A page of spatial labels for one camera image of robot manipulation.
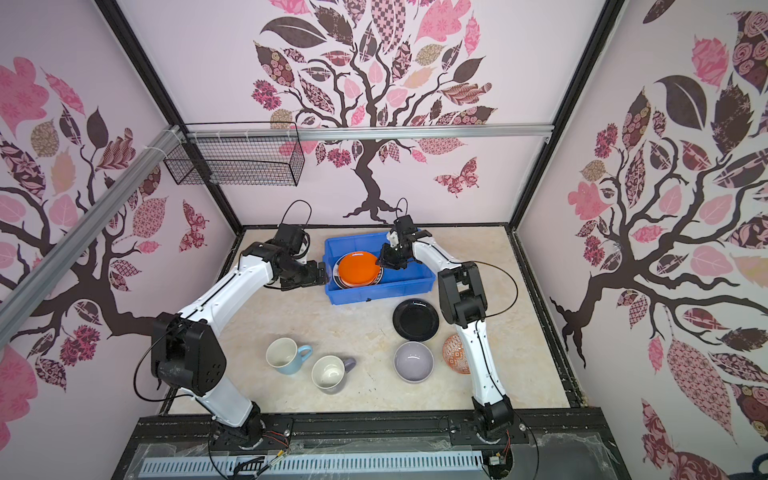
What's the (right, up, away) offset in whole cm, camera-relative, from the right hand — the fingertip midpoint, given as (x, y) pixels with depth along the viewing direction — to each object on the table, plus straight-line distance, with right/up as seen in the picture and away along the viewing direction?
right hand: (379, 258), depth 104 cm
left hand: (-18, -7, -17) cm, 26 cm away
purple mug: (-14, -32, -21) cm, 41 cm away
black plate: (+12, -19, -11) cm, 25 cm away
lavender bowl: (+11, -30, -20) cm, 37 cm away
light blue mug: (-27, -28, -19) cm, 43 cm away
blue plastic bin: (+12, -8, -4) cm, 15 cm away
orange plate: (-8, -4, +1) cm, 9 cm away
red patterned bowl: (+23, -28, -18) cm, 41 cm away
